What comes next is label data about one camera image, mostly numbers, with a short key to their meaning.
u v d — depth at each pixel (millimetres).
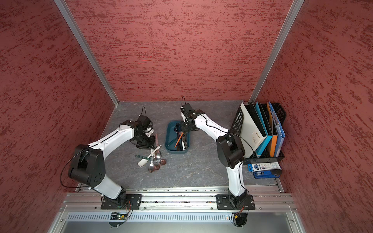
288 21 757
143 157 894
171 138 997
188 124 811
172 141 972
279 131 696
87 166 448
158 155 920
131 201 752
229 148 535
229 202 650
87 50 874
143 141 746
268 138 668
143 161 874
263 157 820
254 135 718
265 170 834
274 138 691
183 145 931
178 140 947
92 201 756
